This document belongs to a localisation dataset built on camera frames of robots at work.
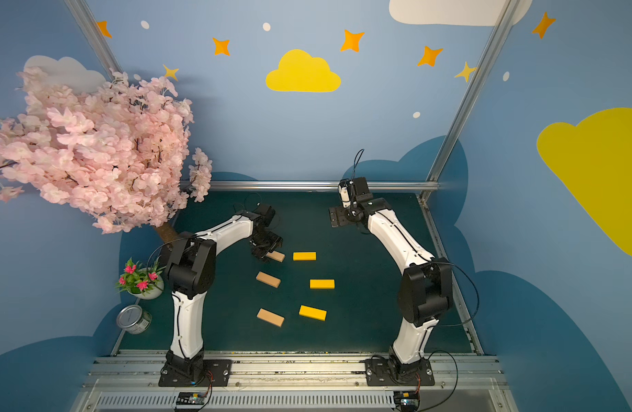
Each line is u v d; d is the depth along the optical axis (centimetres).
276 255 98
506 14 70
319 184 154
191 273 56
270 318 85
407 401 73
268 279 93
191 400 72
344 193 82
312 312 86
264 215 84
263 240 85
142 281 80
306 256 99
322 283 93
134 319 79
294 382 74
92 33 72
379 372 75
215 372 75
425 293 47
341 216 82
